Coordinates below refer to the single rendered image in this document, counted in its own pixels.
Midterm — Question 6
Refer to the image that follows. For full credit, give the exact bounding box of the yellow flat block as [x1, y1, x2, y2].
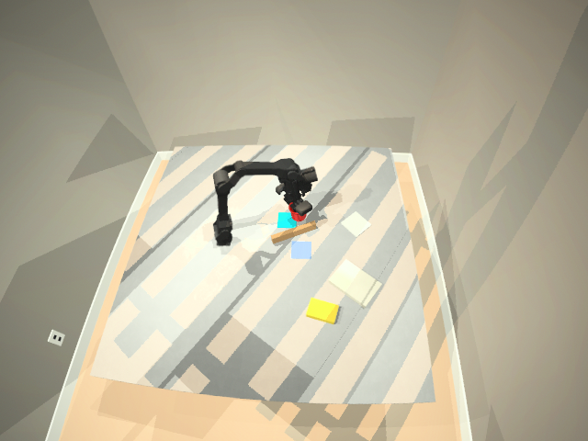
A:
[306, 298, 339, 324]

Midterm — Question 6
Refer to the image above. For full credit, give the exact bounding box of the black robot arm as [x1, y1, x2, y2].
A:
[213, 158, 318, 246]

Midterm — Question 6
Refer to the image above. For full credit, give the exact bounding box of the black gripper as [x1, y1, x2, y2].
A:
[276, 183, 312, 216]

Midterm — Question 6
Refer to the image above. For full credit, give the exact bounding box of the red cup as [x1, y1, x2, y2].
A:
[288, 206, 307, 221]

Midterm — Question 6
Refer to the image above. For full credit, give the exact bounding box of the wooden plank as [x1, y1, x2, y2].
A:
[271, 221, 316, 244]

